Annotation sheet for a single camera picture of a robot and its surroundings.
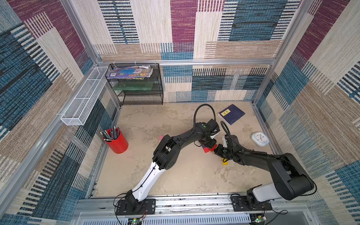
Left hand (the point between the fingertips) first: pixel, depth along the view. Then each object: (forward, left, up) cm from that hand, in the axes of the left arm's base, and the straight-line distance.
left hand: (212, 146), depth 95 cm
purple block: (-2, +6, +3) cm, 7 cm away
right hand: (-4, -1, -1) cm, 4 cm away
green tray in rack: (+35, +48, +24) cm, 64 cm away
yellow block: (-12, -6, 0) cm, 14 cm away
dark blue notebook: (+28, -20, 0) cm, 34 cm away
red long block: (-6, +2, +8) cm, 10 cm away
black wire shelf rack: (+43, +42, +6) cm, 61 cm away
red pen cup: (-3, +58, +14) cm, 60 cm away
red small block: (-3, +4, -1) cm, 5 cm away
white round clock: (+4, -33, +2) cm, 33 cm away
